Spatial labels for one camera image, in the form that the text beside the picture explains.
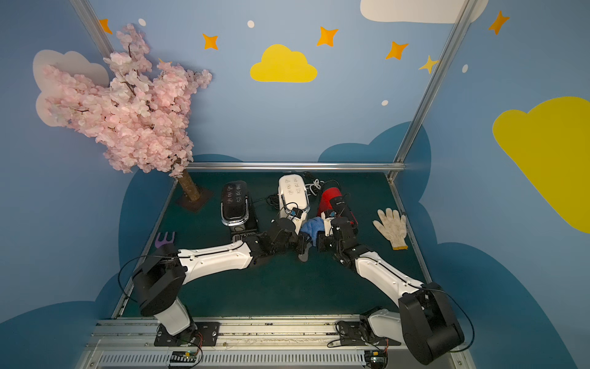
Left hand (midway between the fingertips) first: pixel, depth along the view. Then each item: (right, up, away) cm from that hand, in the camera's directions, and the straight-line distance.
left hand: (311, 233), depth 83 cm
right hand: (+4, 0, +5) cm, 6 cm away
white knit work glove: (+38, 0, +18) cm, 42 cm away
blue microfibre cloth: (0, +3, -4) cm, 5 cm away
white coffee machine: (-7, +15, +1) cm, 16 cm away
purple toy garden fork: (-63, -6, +13) cm, 65 cm away
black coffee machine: (-26, +9, -3) cm, 28 cm away
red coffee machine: (+9, +11, +3) cm, 15 cm away
